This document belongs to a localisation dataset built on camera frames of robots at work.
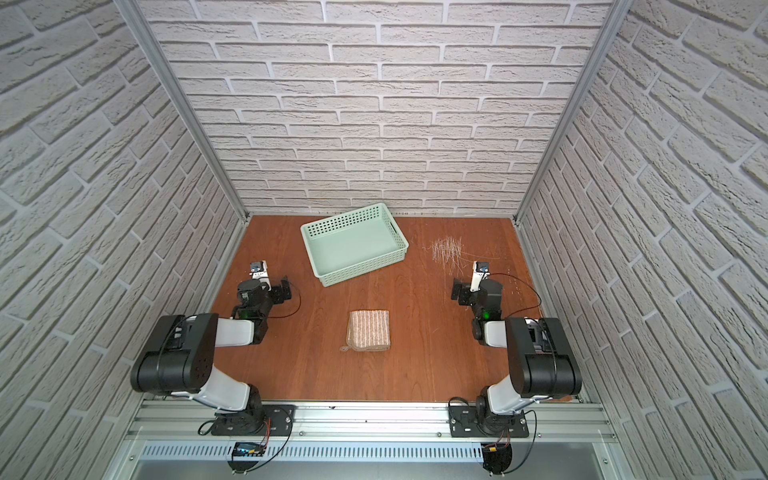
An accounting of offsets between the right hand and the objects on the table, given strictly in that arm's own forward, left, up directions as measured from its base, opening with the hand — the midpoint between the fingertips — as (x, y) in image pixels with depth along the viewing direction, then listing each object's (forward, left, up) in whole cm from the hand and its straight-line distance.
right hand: (463, 276), depth 94 cm
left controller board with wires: (-43, +62, -9) cm, 76 cm away
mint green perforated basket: (+20, +37, -4) cm, 42 cm away
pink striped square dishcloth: (-14, +31, -4) cm, 35 cm away
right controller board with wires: (-47, +1, -6) cm, 47 cm away
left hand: (+4, +63, +2) cm, 63 cm away
